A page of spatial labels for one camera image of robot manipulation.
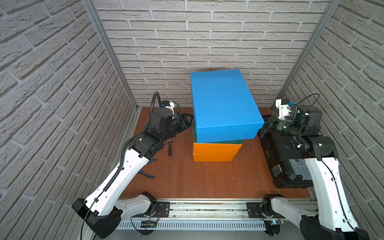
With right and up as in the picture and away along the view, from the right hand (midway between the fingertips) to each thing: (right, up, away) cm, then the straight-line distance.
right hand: (256, 118), depth 63 cm
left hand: (-27, +1, +2) cm, 27 cm away
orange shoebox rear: (-16, -20, +20) cm, 33 cm away
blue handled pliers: (-53, -34, +22) cm, 66 cm away
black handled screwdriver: (-44, -20, +32) cm, 58 cm away
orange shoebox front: (-19, -14, +11) cm, 26 cm away
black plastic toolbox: (+19, -25, +8) cm, 32 cm away
